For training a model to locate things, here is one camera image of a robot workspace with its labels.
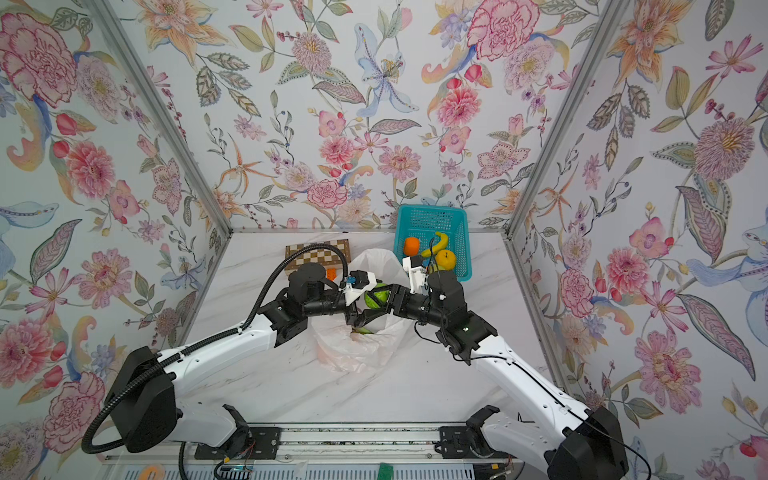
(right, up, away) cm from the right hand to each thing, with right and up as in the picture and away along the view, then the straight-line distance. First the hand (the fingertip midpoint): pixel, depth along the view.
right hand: (374, 293), depth 72 cm
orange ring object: (-50, -42, -1) cm, 66 cm away
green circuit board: (+3, -41, -2) cm, 41 cm away
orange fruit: (+13, +13, +39) cm, 43 cm away
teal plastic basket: (+19, +24, +59) cm, 67 cm away
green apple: (+2, 0, -4) cm, 4 cm away
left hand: (+2, -1, 0) cm, 3 cm away
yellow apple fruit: (+24, +8, +35) cm, 43 cm away
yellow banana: (+24, +13, +42) cm, 50 cm away
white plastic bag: (-9, -14, +4) cm, 17 cm away
